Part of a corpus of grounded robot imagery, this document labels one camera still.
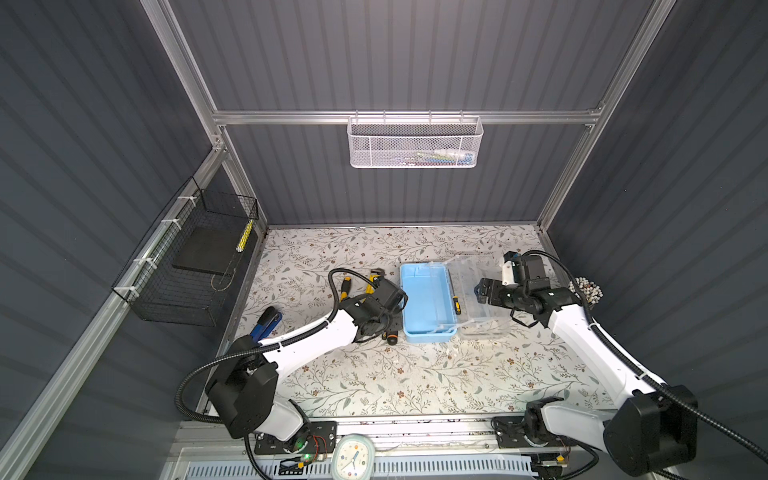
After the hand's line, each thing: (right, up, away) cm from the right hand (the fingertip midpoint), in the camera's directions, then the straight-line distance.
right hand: (493, 292), depth 84 cm
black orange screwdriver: (-29, -14, +5) cm, 32 cm away
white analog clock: (-38, -37, -14) cm, 55 cm away
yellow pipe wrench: (-34, +4, +21) cm, 40 cm away
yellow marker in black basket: (-69, +16, -3) cm, 71 cm away
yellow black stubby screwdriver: (-44, -1, +17) cm, 47 cm away
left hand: (-27, -8, 0) cm, 28 cm away
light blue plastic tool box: (-13, -5, +13) cm, 19 cm away
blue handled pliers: (-67, -11, +7) cm, 68 cm away
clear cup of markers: (+25, +1, -5) cm, 25 cm away
